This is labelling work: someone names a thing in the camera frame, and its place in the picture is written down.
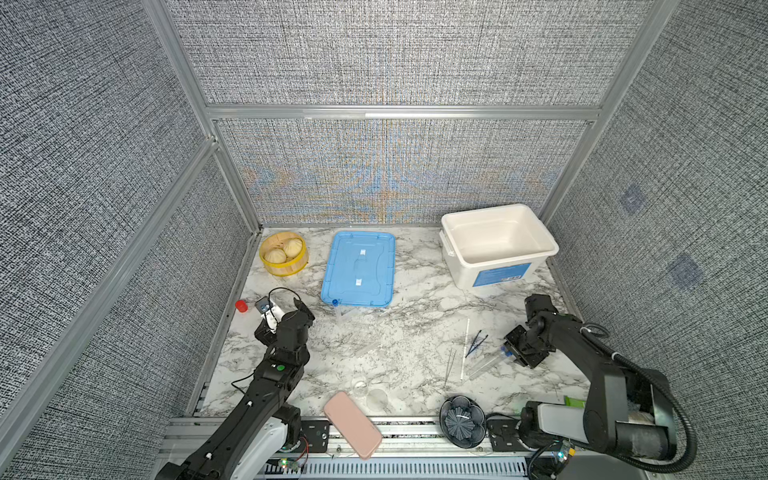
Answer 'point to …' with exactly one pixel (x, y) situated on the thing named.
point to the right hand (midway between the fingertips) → (509, 349)
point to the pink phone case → (353, 424)
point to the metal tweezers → (449, 368)
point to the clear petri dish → (376, 399)
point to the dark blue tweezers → (473, 347)
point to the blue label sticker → (501, 274)
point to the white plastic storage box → (494, 247)
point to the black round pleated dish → (462, 421)
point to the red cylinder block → (241, 306)
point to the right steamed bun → (293, 246)
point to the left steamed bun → (275, 255)
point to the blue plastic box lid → (359, 269)
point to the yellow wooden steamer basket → (293, 265)
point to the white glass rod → (464, 349)
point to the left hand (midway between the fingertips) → (284, 308)
